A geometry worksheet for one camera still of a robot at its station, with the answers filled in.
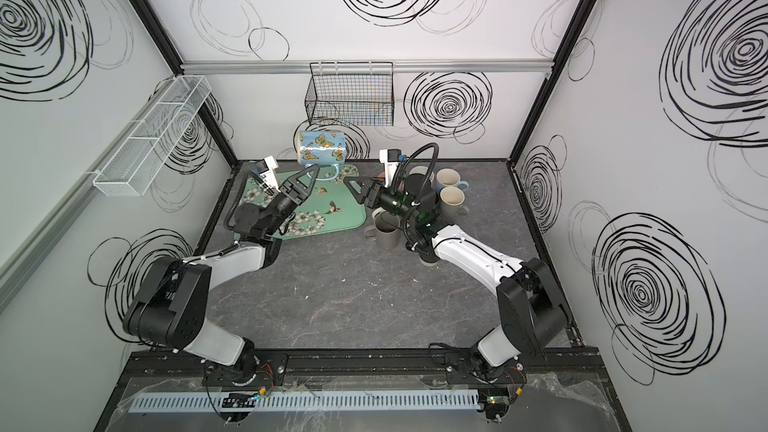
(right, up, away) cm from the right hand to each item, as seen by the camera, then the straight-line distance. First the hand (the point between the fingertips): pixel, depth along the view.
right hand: (346, 181), depth 71 cm
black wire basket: (-5, +38, +53) cm, 65 cm away
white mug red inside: (+7, -9, +27) cm, 29 cm away
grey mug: (+9, -14, +17) cm, 24 cm away
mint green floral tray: (-10, -8, +36) cm, 38 cm away
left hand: (-6, +2, 0) cm, 7 cm away
